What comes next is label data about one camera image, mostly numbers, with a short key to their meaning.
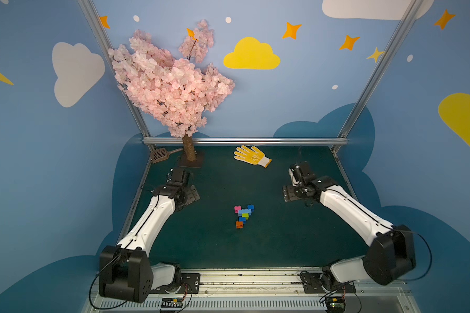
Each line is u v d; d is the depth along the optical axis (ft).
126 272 1.30
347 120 3.57
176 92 2.40
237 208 3.05
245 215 2.97
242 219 2.92
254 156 3.90
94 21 2.34
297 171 2.22
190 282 2.46
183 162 3.87
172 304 2.40
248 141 4.01
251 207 3.05
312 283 2.42
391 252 1.37
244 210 3.05
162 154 3.78
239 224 2.90
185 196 2.56
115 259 1.30
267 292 2.41
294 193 2.55
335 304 2.40
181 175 2.17
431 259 1.38
